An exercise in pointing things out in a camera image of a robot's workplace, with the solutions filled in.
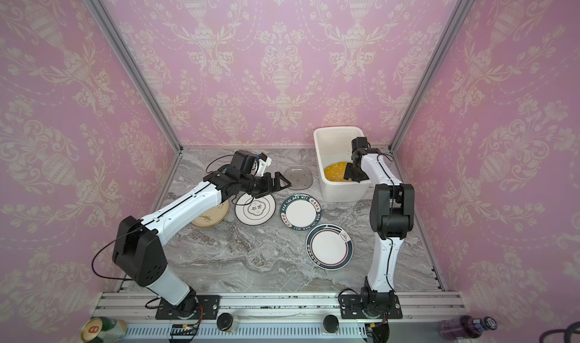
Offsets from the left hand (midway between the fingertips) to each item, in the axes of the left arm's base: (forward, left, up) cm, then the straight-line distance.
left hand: (284, 188), depth 80 cm
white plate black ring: (+2, +13, -20) cm, 24 cm away
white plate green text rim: (+2, -7, -20) cm, 21 cm away
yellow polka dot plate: (+22, -23, -17) cm, 37 cm away
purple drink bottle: (-39, -53, -11) cm, 67 cm away
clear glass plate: (+21, -6, -21) cm, 30 cm away
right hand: (+15, -31, -12) cm, 36 cm away
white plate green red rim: (-13, -18, -20) cm, 30 cm away
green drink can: (-41, +49, -11) cm, 64 cm away
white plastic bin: (+35, -24, -16) cm, 45 cm away
